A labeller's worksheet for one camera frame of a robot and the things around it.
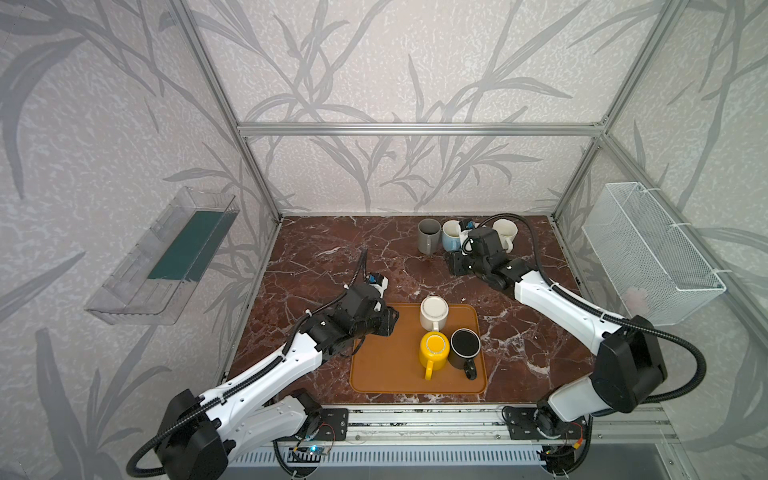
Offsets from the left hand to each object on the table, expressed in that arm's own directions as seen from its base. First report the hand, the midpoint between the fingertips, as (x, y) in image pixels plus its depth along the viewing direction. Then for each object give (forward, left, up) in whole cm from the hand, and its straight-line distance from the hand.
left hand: (399, 306), depth 78 cm
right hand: (+18, -16, +3) cm, 24 cm away
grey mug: (+30, -10, -6) cm, 33 cm away
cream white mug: (+2, -10, -8) cm, 13 cm away
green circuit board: (-30, +20, -15) cm, 39 cm away
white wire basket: (-1, -54, +20) cm, 58 cm away
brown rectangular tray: (-11, +2, -14) cm, 18 cm away
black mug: (-8, -18, -7) cm, 21 cm away
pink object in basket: (-1, -59, +7) cm, 59 cm away
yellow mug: (-9, -9, -6) cm, 14 cm away
